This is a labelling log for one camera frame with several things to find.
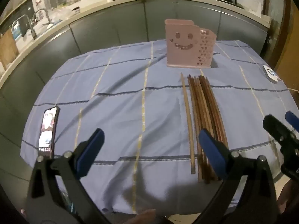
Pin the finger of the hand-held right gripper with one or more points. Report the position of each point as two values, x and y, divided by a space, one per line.
292 119
275 126

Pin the tall steel faucet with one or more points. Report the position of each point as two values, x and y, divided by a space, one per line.
28 21

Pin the wooden cutting board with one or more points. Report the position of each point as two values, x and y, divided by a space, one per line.
8 49

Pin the small white round-dial device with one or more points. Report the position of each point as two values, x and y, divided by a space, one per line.
271 74

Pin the grey kitchen cabinets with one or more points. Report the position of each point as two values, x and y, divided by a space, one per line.
105 32

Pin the curved steel faucet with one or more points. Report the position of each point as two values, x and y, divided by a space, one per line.
43 10

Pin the pale kitchen countertop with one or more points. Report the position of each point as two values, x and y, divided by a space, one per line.
28 51

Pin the black smartphone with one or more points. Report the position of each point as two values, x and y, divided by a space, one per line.
48 130

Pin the blue checked tablecloth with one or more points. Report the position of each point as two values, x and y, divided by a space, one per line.
121 102

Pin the bundle of wooden chopsticks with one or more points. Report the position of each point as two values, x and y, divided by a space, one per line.
203 102

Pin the blue label detergent bottle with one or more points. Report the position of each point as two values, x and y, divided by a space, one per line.
17 30

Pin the pink smiley utensil holder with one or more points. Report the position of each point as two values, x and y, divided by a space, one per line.
182 51

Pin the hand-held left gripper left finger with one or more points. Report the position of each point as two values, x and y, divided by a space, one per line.
93 148

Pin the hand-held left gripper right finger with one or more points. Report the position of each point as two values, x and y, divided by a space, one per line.
210 148

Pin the person's right forearm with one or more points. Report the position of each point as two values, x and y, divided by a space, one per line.
288 198

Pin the clear plastic bags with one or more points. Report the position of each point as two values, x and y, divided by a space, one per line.
64 11

